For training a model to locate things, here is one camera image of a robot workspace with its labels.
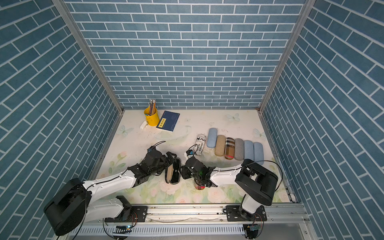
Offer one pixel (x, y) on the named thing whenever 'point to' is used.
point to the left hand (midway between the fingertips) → (177, 160)
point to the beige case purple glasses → (220, 148)
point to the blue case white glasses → (258, 155)
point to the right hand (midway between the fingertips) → (181, 169)
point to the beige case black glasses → (172, 173)
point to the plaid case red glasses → (229, 153)
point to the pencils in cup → (152, 106)
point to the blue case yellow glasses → (248, 150)
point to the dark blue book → (168, 121)
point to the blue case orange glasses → (212, 137)
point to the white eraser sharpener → (144, 124)
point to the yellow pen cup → (152, 120)
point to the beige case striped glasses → (201, 140)
